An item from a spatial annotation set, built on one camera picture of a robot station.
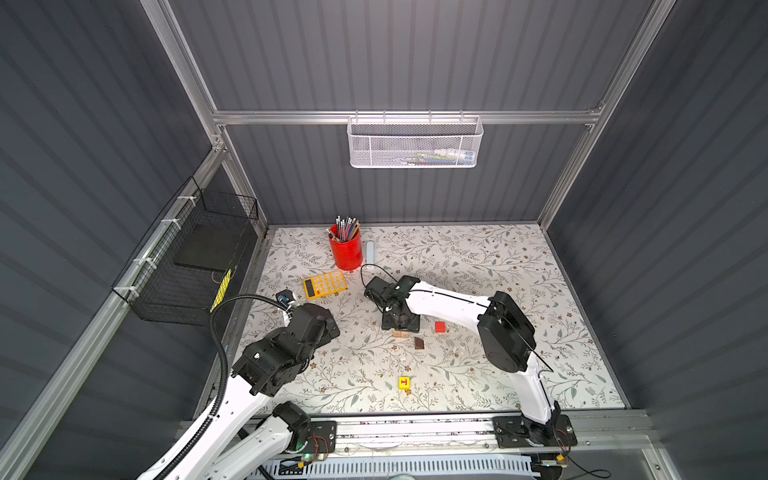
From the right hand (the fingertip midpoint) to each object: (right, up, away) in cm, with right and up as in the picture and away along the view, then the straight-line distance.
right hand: (397, 328), depth 90 cm
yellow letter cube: (+2, -12, -10) cm, 16 cm away
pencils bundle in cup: (-18, +32, +12) cm, 38 cm away
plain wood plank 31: (+1, -1, -2) cm, 3 cm away
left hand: (-20, +6, -18) cm, 27 cm away
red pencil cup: (-17, +22, +12) cm, 30 cm away
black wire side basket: (-52, +19, -18) cm, 58 cm away
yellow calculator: (-25, +12, +11) cm, 30 cm away
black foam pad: (-48, +25, -14) cm, 56 cm away
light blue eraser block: (-10, +24, +18) cm, 31 cm away
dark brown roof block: (+7, -4, -2) cm, 8 cm away
